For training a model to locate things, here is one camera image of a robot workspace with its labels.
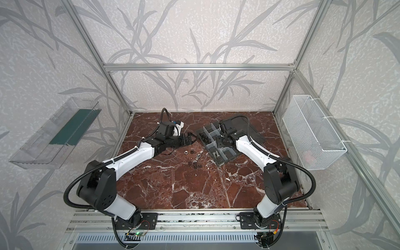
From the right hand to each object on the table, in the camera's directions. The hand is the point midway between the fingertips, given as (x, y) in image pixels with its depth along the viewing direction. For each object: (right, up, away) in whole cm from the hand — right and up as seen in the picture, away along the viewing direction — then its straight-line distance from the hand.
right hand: (221, 136), depth 91 cm
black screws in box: (-11, -2, +13) cm, 17 cm away
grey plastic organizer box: (-8, 0, +12) cm, 15 cm away
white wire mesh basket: (+35, -1, -29) cm, 46 cm away
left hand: (-15, +1, -6) cm, 17 cm away
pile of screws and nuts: (-16, -15, +3) cm, 22 cm away
